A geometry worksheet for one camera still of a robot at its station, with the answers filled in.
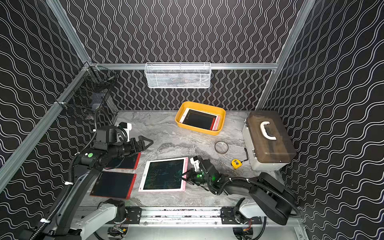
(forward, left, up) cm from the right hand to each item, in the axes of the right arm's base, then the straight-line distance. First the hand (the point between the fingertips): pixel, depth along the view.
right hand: (179, 177), depth 79 cm
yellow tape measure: (+11, -33, -7) cm, 35 cm away
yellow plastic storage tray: (+46, -27, -7) cm, 54 cm away
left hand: (+9, +14, +20) cm, 26 cm away
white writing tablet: (+59, -1, -6) cm, 59 cm away
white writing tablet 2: (+2, +9, -4) cm, 10 cm away
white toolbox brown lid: (+21, -52, +2) cm, 56 cm away
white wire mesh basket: (+64, -8, +21) cm, 68 cm away
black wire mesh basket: (+50, +61, +20) cm, 81 cm away
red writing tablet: (+52, -11, -11) cm, 54 cm away
